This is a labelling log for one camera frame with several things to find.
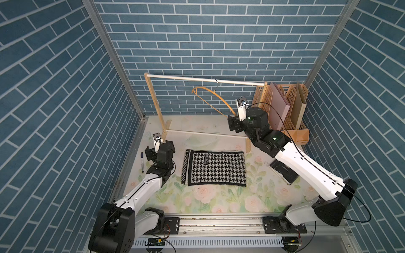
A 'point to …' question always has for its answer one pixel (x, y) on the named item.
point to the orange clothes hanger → (194, 89)
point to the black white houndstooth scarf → (213, 167)
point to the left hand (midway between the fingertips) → (162, 142)
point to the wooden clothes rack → (165, 129)
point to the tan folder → (299, 107)
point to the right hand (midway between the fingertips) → (239, 113)
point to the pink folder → (279, 107)
